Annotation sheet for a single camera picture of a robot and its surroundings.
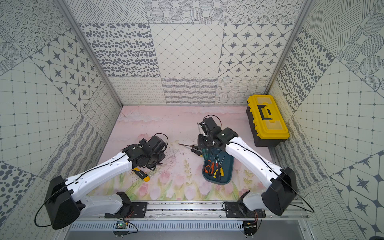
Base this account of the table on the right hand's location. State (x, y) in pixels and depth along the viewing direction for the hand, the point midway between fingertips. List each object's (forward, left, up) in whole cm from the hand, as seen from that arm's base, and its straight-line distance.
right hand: (202, 144), depth 79 cm
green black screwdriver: (-5, -1, 0) cm, 5 cm away
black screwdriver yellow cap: (+4, +3, -16) cm, 17 cm away
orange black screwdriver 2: (-5, -7, -17) cm, 19 cm away
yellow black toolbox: (+16, -39, -1) cm, 42 cm away
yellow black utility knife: (-11, +35, -15) cm, 40 cm away
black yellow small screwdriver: (-12, -7, -14) cm, 20 cm away
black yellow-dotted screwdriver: (+7, +5, -16) cm, 18 cm away
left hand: (-4, +21, -4) cm, 21 cm away
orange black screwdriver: (-7, -3, -15) cm, 17 cm away
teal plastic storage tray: (-5, -9, -17) cm, 20 cm away
